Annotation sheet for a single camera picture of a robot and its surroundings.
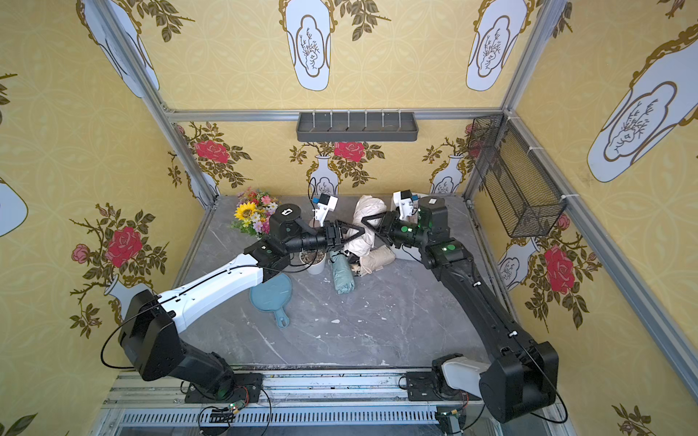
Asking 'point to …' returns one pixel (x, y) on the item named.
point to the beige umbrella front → (366, 205)
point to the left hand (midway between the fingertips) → (357, 230)
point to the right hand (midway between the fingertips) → (372, 220)
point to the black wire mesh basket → (527, 203)
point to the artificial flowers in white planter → (254, 212)
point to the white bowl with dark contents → (314, 261)
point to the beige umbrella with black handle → (375, 260)
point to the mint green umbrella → (344, 280)
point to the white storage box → (406, 256)
